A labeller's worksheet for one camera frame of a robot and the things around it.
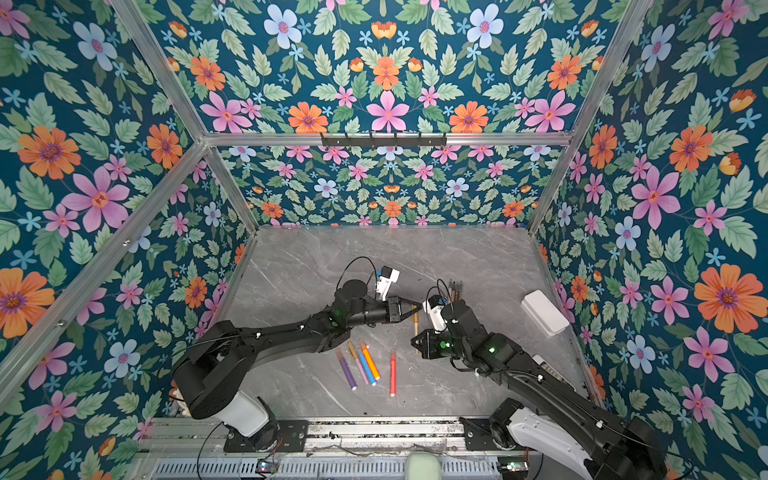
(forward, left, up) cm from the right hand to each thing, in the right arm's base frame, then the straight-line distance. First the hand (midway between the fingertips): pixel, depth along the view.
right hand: (412, 341), depth 75 cm
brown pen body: (+23, -16, -15) cm, 32 cm away
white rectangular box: (+14, -42, -11) cm, 46 cm away
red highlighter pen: (-4, +5, -14) cm, 15 cm away
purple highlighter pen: (-2, +19, -14) cm, 24 cm away
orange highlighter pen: (0, +12, -14) cm, 19 cm away
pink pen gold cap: (+2, +17, -14) cm, 22 cm away
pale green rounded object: (-25, -2, -12) cm, 28 cm away
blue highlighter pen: (-2, +13, -14) cm, 19 cm away
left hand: (+6, -3, +8) cm, 10 cm away
